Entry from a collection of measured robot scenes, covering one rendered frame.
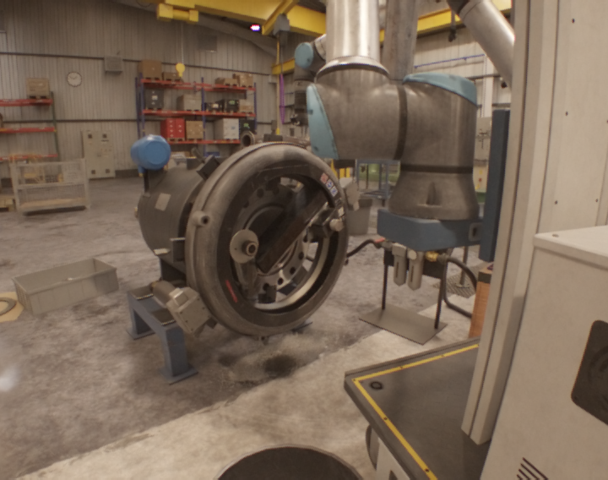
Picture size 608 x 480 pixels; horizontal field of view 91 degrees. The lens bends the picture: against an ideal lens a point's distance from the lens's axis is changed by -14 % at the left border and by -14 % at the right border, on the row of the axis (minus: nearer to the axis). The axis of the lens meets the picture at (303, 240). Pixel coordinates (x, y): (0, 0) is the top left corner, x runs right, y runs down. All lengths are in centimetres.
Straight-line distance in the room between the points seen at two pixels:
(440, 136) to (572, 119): 26
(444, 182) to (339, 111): 24
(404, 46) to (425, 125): 36
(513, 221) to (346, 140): 35
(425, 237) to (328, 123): 27
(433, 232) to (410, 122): 21
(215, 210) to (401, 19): 74
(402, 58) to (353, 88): 35
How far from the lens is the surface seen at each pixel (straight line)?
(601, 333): 53
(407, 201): 69
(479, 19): 133
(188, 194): 145
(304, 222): 129
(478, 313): 164
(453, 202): 68
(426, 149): 68
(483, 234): 76
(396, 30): 99
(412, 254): 185
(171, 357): 159
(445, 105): 69
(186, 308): 115
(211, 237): 109
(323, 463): 80
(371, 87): 68
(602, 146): 89
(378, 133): 66
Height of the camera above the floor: 94
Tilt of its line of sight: 14 degrees down
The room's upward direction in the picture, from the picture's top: straight up
